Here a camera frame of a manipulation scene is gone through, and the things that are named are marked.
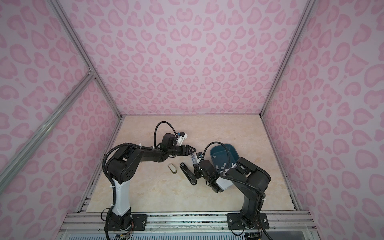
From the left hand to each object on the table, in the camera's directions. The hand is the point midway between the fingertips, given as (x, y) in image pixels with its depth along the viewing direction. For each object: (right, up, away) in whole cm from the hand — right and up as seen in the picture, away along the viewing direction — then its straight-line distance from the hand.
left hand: (195, 148), depth 93 cm
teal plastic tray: (+15, -6, +1) cm, 17 cm away
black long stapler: (-4, -14, -8) cm, 16 cm away
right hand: (0, -10, -1) cm, 10 cm away
